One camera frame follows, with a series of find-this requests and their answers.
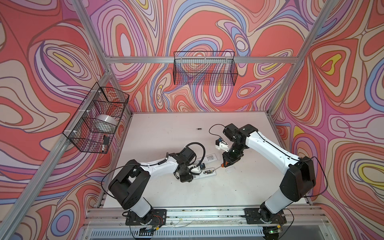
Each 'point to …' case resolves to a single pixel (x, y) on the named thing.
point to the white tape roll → (105, 120)
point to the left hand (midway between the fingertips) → (190, 174)
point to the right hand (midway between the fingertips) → (229, 167)
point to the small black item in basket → (106, 140)
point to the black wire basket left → (93, 126)
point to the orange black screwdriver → (222, 165)
